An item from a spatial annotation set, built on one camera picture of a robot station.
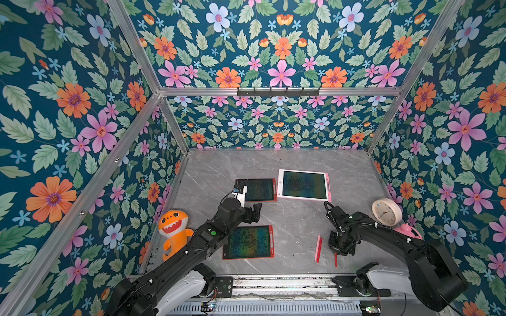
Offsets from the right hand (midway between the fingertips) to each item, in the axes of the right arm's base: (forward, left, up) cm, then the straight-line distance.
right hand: (334, 250), depth 83 cm
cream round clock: (+15, -24, +8) cm, 29 cm away
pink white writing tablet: (+33, +10, +1) cm, 35 cm away
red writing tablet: (+2, +36, +2) cm, 37 cm away
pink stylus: (+1, +7, +1) cm, 7 cm away
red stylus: (-4, 0, 0) cm, 4 cm away
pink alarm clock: (+5, -28, +10) cm, 31 cm away
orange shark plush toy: (+5, +68, +11) cm, 69 cm away
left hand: (+13, +34, +17) cm, 40 cm away
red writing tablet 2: (+29, +34, +2) cm, 45 cm away
